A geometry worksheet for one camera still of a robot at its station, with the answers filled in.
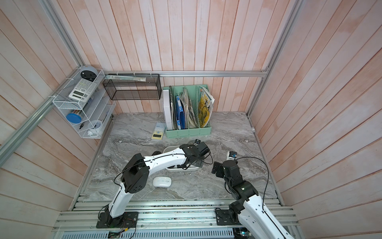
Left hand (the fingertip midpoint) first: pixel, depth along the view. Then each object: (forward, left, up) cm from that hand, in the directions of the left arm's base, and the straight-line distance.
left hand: (194, 161), depth 90 cm
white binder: (+27, +17, +19) cm, 37 cm away
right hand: (-4, -15, +6) cm, 17 cm away
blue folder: (+26, +9, +15) cm, 31 cm away
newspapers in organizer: (+27, +2, +17) cm, 32 cm away
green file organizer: (+48, +1, +18) cm, 51 cm away
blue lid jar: (+11, +64, +26) cm, 70 cm away
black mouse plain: (+8, +25, -3) cm, 27 cm away
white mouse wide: (-12, +19, -2) cm, 22 cm away
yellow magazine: (+36, -8, +15) cm, 40 cm away
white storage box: (-4, +9, -1) cm, 10 cm away
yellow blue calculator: (+26, +26, -3) cm, 37 cm away
